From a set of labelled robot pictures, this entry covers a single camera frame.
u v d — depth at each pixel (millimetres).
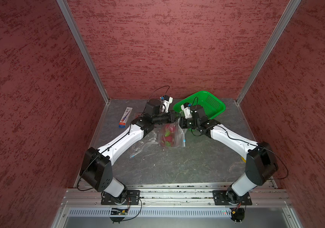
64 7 710
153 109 627
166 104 705
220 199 736
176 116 741
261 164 443
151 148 924
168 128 816
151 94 1173
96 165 449
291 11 726
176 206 726
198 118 656
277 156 804
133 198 737
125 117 1076
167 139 870
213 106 1141
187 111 763
